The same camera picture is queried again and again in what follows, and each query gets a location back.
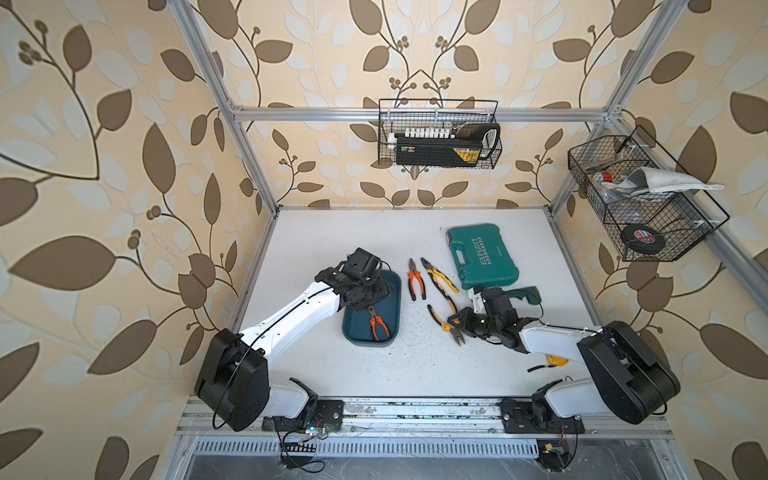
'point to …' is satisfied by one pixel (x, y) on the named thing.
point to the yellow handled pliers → (457, 335)
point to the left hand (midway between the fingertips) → (388, 292)
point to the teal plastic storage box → (357, 325)
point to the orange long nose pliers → (373, 321)
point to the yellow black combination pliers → (435, 274)
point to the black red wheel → (643, 239)
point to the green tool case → (481, 255)
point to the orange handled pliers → (412, 273)
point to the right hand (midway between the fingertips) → (450, 321)
